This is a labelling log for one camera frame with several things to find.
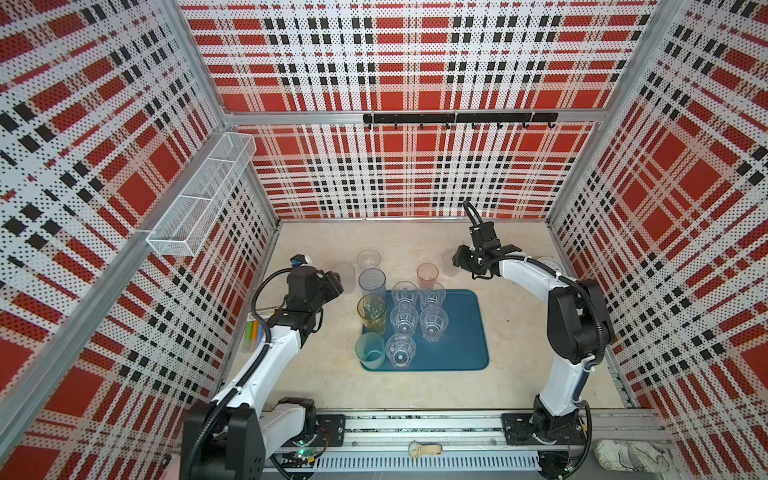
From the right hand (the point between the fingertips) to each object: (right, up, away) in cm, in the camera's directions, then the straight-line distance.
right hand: (461, 258), depth 97 cm
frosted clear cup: (-37, -5, -2) cm, 37 cm away
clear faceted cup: (-18, -11, -1) cm, 22 cm away
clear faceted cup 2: (-19, -20, -4) cm, 27 cm away
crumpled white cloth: (+33, -45, -29) cm, 63 cm away
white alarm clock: (+33, -2, +5) cm, 34 cm away
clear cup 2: (-9, -19, -6) cm, 22 cm away
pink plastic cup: (-11, -5, +2) cm, 12 cm away
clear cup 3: (-32, -1, +10) cm, 33 cm away
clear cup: (-9, -13, -1) cm, 16 cm away
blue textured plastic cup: (-29, -7, -3) cm, 30 cm away
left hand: (-38, -6, -11) cm, 40 cm away
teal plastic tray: (0, -27, -5) cm, 28 cm away
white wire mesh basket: (-87, +9, -7) cm, 87 cm away
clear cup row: (-20, -27, -10) cm, 35 cm away
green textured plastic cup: (-29, -27, -11) cm, 41 cm away
